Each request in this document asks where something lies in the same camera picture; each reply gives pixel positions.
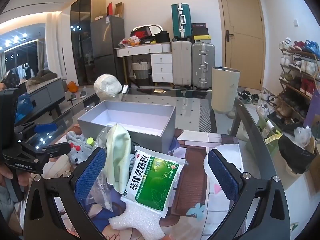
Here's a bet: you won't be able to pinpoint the yellow black box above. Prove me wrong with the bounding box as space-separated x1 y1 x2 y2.
194 35 212 44

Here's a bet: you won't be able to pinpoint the wooden door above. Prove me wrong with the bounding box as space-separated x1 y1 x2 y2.
214 0 266 91

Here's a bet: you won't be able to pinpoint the green white medicine packet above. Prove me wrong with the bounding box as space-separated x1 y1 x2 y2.
121 149 187 218

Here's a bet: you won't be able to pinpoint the cartoon printed mat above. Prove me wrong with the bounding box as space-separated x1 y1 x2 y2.
42 127 253 240

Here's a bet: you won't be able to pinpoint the black trash bag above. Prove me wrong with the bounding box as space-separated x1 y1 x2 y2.
278 127 317 175

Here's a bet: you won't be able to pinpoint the clear plastic bag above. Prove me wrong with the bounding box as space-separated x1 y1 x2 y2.
85 127 130 207

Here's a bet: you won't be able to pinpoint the silver suitcase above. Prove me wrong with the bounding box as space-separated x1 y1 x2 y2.
192 43 216 90

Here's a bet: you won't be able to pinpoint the white plastic bag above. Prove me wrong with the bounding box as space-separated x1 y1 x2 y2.
293 126 312 147

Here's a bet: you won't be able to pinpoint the rows of assorted shoes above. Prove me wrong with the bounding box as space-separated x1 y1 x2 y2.
279 37 320 120

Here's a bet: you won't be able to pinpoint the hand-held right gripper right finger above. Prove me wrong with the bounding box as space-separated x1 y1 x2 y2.
207 148 297 240

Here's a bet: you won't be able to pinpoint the purple bag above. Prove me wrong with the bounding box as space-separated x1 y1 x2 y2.
303 94 320 131

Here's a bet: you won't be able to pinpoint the bag of fruit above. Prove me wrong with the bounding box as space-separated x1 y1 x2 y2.
119 37 141 48

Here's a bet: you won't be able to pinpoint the grey refrigerator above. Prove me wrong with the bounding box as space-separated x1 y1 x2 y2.
90 15 125 86

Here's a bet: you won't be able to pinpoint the teal suitcase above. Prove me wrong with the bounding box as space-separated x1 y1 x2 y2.
171 3 193 41

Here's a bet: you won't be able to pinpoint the dark glass cabinet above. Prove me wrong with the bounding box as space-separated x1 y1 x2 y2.
70 0 106 86

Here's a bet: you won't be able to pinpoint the woven basket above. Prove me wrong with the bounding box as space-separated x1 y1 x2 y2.
132 59 152 87

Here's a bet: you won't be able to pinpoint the scattered group of sneakers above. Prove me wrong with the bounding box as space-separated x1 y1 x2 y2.
227 89 277 119

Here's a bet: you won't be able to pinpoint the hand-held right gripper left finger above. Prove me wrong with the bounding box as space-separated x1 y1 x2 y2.
24 147 110 240

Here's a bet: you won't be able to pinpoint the pale yellow cloth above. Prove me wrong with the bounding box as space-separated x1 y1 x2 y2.
105 124 132 193

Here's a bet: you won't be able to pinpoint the black white patterned rug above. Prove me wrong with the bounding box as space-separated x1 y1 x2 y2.
198 102 212 133

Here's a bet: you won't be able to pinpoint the green paper bag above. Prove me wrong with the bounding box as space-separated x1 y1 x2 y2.
257 116 283 156

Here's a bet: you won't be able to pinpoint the grey sock with red dots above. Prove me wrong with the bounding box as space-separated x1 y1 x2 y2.
66 131 96 165

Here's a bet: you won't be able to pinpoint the person's left hand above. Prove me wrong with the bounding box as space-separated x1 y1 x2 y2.
0 164 13 193

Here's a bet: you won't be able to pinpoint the beige suitcase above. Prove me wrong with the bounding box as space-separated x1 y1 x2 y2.
171 41 193 87

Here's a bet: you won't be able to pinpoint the white desk with drawers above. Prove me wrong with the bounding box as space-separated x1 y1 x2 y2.
117 42 173 84

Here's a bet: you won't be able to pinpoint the wooden shoe rack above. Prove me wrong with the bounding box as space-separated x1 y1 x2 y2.
279 47 320 123

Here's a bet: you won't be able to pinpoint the white bundle in plastic bag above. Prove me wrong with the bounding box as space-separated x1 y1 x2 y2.
94 74 122 102

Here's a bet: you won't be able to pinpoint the pair of grey slippers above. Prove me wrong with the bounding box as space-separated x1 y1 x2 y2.
71 87 87 101

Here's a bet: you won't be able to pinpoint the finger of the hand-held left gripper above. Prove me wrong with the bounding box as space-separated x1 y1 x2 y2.
22 141 72 163
15 121 59 137

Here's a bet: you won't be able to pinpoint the white foam piece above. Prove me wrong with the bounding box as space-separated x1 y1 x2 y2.
109 202 173 240

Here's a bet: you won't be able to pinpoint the beige cylindrical bin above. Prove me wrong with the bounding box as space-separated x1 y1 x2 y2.
211 66 241 113

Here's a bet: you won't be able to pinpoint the black red shoe box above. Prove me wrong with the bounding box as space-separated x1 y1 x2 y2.
130 26 153 41

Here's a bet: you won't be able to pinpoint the grey low cabinet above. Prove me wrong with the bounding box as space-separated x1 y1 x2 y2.
26 77 67 123

